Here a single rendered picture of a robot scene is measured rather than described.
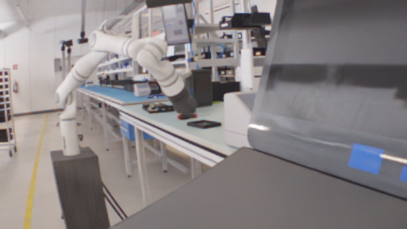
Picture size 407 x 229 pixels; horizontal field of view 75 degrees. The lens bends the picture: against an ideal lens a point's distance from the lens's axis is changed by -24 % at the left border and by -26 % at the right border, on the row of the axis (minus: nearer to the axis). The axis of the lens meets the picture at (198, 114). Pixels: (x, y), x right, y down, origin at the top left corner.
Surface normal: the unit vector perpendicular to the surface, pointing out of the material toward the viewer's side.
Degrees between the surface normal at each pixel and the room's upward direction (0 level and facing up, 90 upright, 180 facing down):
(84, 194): 90
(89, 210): 90
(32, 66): 90
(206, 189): 24
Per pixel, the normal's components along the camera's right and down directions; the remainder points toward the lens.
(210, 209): -0.41, -0.87
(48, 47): 0.43, 0.11
